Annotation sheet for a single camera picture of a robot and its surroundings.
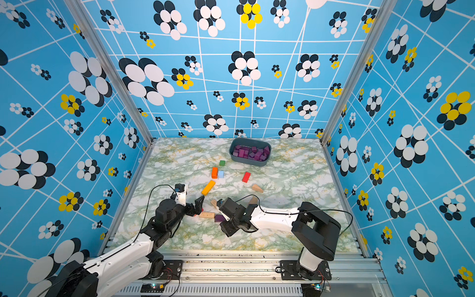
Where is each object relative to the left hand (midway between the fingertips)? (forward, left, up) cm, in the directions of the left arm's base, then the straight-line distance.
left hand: (197, 193), depth 84 cm
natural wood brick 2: (-7, -4, -9) cm, 12 cm away
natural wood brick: (0, -7, -9) cm, 11 cm away
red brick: (+16, -23, -10) cm, 29 cm away
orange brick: (+19, -5, -11) cm, 22 cm away
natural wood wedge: (+8, -28, -9) cm, 30 cm away
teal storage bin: (+33, -25, -8) cm, 43 cm away
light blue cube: (+17, -9, -9) cm, 21 cm away
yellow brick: (+9, -3, -10) cm, 14 cm away
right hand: (-11, -14, -10) cm, 21 cm away
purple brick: (-8, -10, -10) cm, 16 cm away
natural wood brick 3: (+1, -27, -9) cm, 28 cm away
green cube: (+26, -9, -10) cm, 29 cm away
